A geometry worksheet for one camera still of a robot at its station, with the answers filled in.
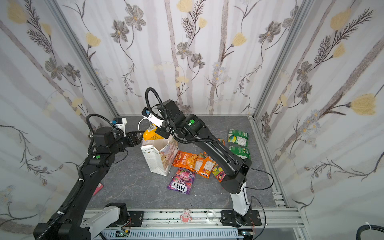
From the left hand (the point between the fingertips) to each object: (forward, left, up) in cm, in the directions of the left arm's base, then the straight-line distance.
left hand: (138, 128), depth 75 cm
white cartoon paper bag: (-13, -11, -5) cm, 18 cm away
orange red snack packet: (-5, -24, -26) cm, 35 cm away
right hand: (-2, -11, +11) cm, 16 cm away
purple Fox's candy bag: (-19, -22, -25) cm, 38 cm away
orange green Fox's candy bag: (-14, -43, -25) cm, 52 cm away
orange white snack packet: (-9, -34, -25) cm, 44 cm away
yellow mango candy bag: (-5, -7, +2) cm, 9 cm away
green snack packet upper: (+11, -61, -25) cm, 67 cm away
